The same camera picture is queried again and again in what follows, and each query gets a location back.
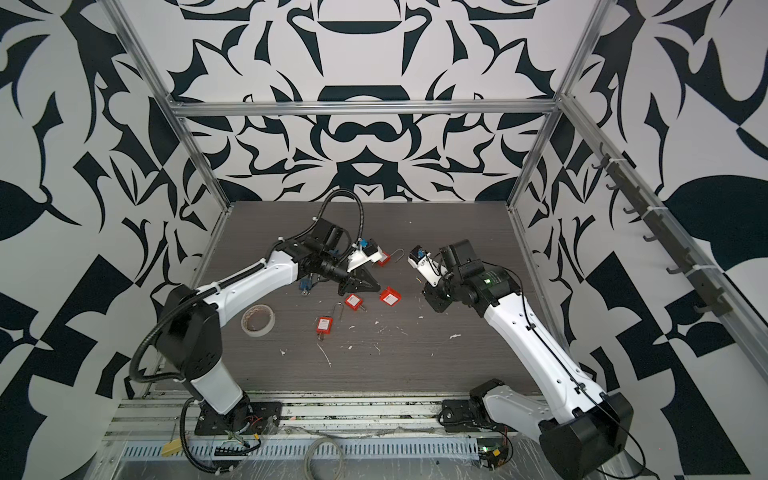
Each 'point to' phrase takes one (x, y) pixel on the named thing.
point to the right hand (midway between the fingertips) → (431, 283)
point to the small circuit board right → (492, 452)
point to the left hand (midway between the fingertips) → (381, 283)
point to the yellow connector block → (172, 448)
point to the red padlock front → (324, 324)
